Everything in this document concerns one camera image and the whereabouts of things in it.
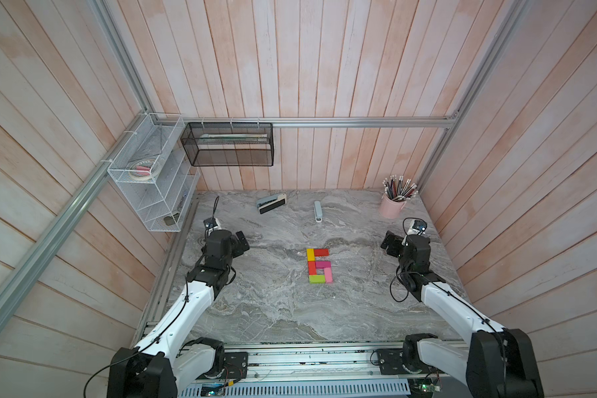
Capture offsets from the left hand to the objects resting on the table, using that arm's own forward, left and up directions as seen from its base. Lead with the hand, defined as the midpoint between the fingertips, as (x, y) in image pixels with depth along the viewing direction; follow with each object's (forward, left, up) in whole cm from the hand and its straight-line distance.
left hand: (230, 240), depth 85 cm
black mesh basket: (+43, +6, +10) cm, 44 cm away
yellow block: (+3, -29, -15) cm, 33 cm away
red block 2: (-3, -29, -14) cm, 33 cm away
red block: (+4, -33, -15) cm, 37 cm away
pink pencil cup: (+23, -65, -9) cm, 69 cm away
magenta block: (-1, -34, -15) cm, 37 cm away
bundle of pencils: (+29, -68, -3) cm, 74 cm away
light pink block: (-6, -36, -14) cm, 39 cm away
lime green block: (-8, -31, -14) cm, 35 cm away
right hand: (+4, -61, -1) cm, 61 cm away
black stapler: (+28, -12, -11) cm, 32 cm away
